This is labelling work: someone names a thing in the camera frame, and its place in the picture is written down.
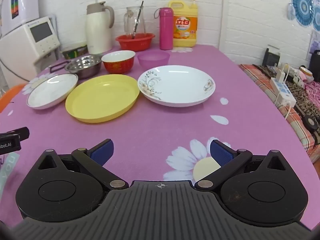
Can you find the white power strip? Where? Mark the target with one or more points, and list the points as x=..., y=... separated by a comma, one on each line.
x=282, y=92

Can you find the stainless steel bowl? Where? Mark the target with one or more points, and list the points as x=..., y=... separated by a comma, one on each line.
x=85, y=70

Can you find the purple floral tablecloth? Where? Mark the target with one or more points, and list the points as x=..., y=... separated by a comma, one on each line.
x=162, y=125

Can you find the leopard print cloth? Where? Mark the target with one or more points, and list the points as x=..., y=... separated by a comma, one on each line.
x=305, y=97

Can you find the purple plastic bowl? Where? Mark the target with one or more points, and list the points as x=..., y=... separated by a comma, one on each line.
x=152, y=61

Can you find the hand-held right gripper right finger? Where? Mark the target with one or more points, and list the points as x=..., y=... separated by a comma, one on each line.
x=220, y=152

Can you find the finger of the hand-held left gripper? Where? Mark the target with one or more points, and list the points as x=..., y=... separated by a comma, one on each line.
x=23, y=132

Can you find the white charger plug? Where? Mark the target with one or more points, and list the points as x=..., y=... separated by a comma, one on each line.
x=281, y=75

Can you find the white silver-rimmed plate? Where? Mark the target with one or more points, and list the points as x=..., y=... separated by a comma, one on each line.
x=50, y=92

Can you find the white wall water purifier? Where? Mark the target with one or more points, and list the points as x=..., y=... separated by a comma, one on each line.
x=25, y=5

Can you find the glass pitcher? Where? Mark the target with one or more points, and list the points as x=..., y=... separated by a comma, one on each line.
x=130, y=22

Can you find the red plastic basket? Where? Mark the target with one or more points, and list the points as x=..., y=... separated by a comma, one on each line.
x=135, y=45

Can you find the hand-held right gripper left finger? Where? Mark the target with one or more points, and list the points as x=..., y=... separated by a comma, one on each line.
x=102, y=152

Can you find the yellow detergent bottle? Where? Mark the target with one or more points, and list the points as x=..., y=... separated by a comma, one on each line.
x=185, y=32

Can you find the white water dispenser with screen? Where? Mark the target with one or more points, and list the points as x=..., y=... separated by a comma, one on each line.
x=15, y=50

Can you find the black round roll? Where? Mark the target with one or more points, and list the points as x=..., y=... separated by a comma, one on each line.
x=311, y=123

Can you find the red ceramic bowl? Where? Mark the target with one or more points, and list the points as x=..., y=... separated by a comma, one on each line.
x=117, y=67

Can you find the white floral plate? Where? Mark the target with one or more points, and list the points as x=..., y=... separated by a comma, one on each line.
x=175, y=85

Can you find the green instant noodle bowl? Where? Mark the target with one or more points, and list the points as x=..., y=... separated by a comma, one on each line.
x=75, y=53

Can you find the black plastic frame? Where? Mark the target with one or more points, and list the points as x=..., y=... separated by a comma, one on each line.
x=53, y=68

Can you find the plaid bed blanket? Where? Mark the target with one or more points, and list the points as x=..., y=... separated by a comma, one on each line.
x=260, y=85

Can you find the blue round wall decoration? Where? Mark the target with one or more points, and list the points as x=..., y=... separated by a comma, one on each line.
x=302, y=5

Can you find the black box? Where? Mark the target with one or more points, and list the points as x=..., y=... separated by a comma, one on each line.
x=271, y=57

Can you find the pink thermos bottle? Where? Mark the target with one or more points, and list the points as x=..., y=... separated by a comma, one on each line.
x=166, y=30

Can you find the white thermos jug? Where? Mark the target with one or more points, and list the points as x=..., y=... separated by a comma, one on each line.
x=97, y=35

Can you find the yellow plastic plate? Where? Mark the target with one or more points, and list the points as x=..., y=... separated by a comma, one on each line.
x=100, y=100

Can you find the orange plastic basin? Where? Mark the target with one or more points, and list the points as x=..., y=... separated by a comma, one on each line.
x=7, y=97

